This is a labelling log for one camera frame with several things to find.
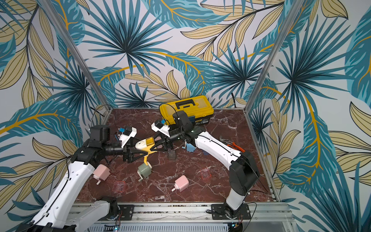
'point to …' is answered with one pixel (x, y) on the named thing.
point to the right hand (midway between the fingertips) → (151, 145)
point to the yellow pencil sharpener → (141, 145)
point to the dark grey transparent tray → (172, 154)
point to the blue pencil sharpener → (189, 147)
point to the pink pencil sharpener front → (181, 183)
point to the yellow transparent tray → (149, 141)
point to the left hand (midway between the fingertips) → (144, 149)
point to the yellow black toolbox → (200, 108)
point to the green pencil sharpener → (144, 170)
